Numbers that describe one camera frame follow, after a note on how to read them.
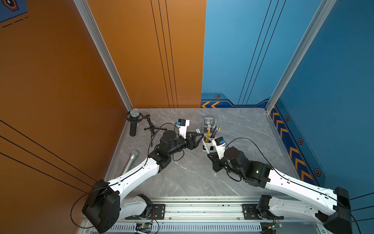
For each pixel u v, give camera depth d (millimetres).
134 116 842
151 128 977
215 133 891
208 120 1037
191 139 656
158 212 740
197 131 725
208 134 911
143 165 527
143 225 717
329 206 396
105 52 862
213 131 893
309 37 792
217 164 623
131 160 888
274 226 695
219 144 609
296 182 457
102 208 400
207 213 743
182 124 658
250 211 725
